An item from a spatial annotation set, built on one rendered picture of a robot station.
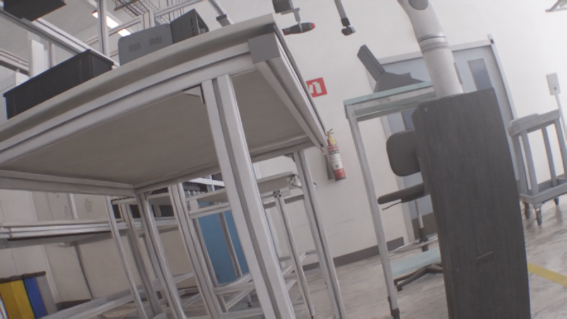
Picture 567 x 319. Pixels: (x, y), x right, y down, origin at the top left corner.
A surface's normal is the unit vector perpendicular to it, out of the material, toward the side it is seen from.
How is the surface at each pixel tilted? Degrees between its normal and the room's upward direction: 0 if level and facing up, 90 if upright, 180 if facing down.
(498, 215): 90
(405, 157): 101
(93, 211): 90
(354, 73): 90
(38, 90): 90
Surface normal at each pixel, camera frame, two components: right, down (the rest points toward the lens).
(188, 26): -0.56, 0.08
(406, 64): -0.08, -0.05
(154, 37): 0.28, -0.14
